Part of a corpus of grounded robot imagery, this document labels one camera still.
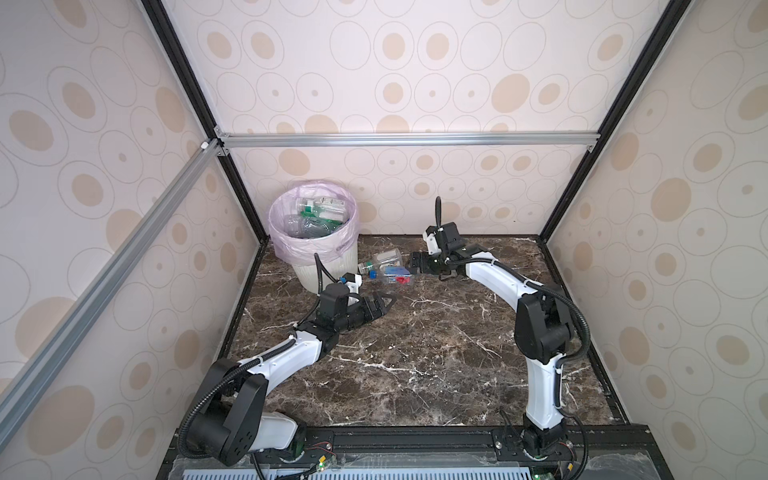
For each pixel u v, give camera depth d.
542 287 0.56
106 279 0.55
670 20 0.69
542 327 0.53
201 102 0.82
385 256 1.13
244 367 0.46
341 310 0.69
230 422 0.41
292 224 0.94
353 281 0.79
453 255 0.72
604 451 0.73
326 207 0.92
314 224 0.94
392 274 1.05
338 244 0.84
